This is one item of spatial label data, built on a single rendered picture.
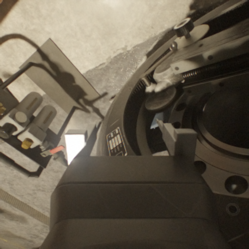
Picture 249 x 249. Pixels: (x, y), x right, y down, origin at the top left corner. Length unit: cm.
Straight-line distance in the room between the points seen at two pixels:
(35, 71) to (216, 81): 102
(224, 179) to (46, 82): 109
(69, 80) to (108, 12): 44
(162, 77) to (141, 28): 51
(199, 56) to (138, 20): 58
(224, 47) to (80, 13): 74
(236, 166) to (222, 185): 4
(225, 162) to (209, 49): 23
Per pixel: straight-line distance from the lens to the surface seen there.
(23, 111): 88
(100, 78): 110
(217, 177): 38
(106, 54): 103
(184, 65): 45
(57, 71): 116
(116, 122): 43
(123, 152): 33
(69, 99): 124
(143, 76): 50
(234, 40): 41
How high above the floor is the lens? 95
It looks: 48 degrees down
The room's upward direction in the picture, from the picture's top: 170 degrees counter-clockwise
